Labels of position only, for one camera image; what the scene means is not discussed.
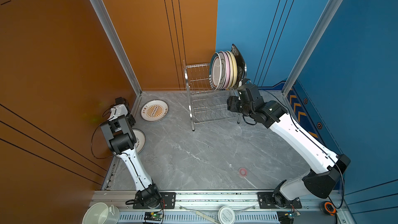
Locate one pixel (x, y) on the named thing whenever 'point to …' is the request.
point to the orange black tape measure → (327, 207)
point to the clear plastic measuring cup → (100, 213)
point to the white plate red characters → (140, 140)
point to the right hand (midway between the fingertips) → (230, 101)
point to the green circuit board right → (287, 216)
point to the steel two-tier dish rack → (205, 104)
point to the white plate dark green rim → (215, 70)
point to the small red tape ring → (243, 172)
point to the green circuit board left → (153, 216)
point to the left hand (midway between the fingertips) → (125, 125)
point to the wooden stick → (208, 217)
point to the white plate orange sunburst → (154, 110)
